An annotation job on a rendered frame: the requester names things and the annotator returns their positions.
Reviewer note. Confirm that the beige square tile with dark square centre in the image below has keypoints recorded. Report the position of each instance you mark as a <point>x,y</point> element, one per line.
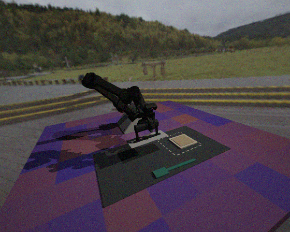
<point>182,141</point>

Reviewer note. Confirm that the black rectangular mat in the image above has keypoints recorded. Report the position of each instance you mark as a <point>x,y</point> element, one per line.
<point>122,171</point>

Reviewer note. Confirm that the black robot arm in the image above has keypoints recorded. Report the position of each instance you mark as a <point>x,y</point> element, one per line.
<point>108,90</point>

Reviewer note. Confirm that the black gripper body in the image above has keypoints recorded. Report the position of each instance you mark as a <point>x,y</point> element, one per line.
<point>146,108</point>

